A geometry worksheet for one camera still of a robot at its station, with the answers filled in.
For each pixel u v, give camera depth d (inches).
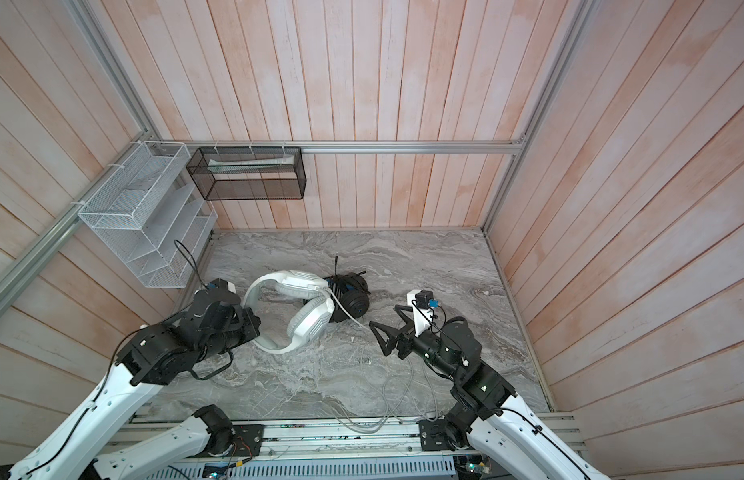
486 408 19.5
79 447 14.9
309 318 22.9
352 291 36.4
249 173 41.1
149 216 28.2
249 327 23.2
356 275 37.5
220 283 23.7
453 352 20.0
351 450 28.8
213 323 19.1
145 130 34.5
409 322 27.5
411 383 32.9
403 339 22.9
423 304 22.3
